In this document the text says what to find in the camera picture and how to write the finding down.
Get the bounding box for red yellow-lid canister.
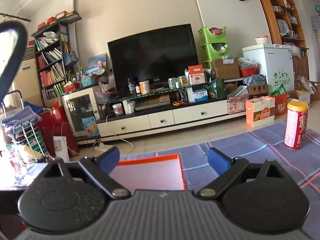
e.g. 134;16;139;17
284;101;309;150

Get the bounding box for white tv cabinet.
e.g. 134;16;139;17
97;100;245;141

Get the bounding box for green plastic rack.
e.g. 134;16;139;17
198;27;230;69

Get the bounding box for black flat television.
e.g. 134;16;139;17
108;23;199;92

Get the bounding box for dark bookshelf with books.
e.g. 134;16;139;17
31;11;82;107

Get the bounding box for blue plaid tablecloth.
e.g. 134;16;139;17
121;122;319;239

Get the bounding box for orange cardboard box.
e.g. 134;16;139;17
110;154;187;194

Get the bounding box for trolley cart with fabrics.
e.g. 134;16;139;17
1;90;53;164

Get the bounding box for wooden display shelf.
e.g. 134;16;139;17
260;0;310;78

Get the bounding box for white floor air conditioner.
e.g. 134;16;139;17
14;45;43;106

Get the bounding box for white chest freezer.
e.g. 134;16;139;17
242;44;295;95

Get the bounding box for white glass-door cabinet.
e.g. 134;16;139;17
62;86;101;138

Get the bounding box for orange gift bag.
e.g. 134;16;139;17
245;96;275;128

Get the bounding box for brown cardboard box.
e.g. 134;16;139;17
210;58;240;79

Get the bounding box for black strap loop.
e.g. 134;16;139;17
0;21;28;104

